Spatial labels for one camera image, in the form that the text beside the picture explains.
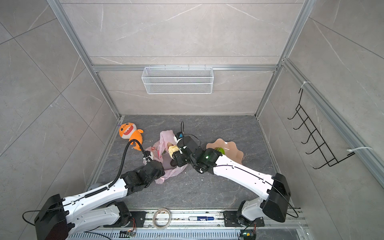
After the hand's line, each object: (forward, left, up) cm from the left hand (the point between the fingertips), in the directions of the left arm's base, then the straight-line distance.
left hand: (163, 163), depth 82 cm
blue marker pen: (-26, -16, -9) cm, 32 cm away
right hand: (0, -9, +11) cm, 14 cm away
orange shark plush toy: (+26, +26, -3) cm, 37 cm away
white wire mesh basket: (+52, -8, +19) cm, 56 cm away
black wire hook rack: (+1, -73, +23) cm, 76 cm away
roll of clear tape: (-29, +2, -9) cm, 30 cm away
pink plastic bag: (+7, +3, +1) cm, 7 cm away
